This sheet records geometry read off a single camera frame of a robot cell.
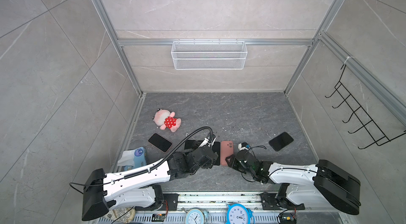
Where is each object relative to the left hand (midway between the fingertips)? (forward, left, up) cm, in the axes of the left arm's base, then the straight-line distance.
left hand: (211, 148), depth 74 cm
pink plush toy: (+24, +28, -10) cm, 38 cm away
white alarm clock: (-26, +8, -12) cm, 29 cm away
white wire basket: (+58, -1, +13) cm, 59 cm away
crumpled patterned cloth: (-25, +36, -5) cm, 44 cm away
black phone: (+7, -3, -16) cm, 18 cm away
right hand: (-1, -9, -15) cm, 18 cm away
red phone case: (+6, -9, -16) cm, 20 cm away
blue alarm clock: (-25, -10, -14) cm, 30 cm away
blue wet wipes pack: (0, +42, -10) cm, 43 cm away
